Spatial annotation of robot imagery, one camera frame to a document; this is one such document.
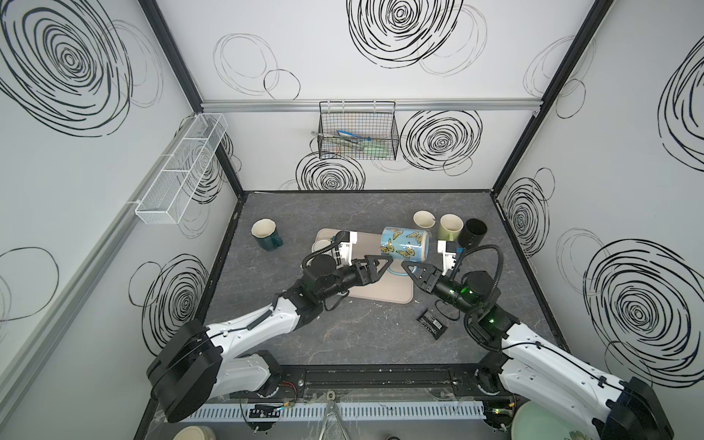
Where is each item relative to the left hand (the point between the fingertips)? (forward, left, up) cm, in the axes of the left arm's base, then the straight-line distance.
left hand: (389, 264), depth 70 cm
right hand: (-2, -3, 0) cm, 3 cm away
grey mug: (+29, -15, -16) cm, 36 cm away
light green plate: (-30, -37, -22) cm, 52 cm away
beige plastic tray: (+4, -2, -22) cm, 22 cm away
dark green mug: (+20, +42, -16) cm, 49 cm away
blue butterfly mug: (+3, -4, +5) cm, 7 cm away
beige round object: (-36, +44, -17) cm, 59 cm away
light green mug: (+26, -25, -17) cm, 40 cm away
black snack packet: (-7, -14, -23) cm, 28 cm away
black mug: (+23, -32, -17) cm, 43 cm away
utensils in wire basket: (+42, +14, +9) cm, 45 cm away
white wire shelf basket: (+15, +60, +10) cm, 63 cm away
